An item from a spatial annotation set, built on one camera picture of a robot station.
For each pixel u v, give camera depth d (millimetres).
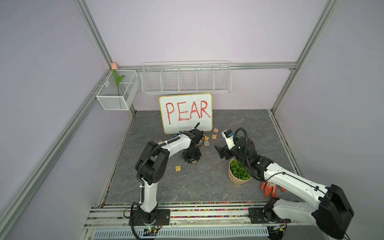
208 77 1028
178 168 893
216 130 1076
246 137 554
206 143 995
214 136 1023
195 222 727
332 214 390
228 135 675
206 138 1026
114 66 894
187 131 743
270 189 809
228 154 713
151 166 511
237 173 758
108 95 769
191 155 805
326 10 712
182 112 988
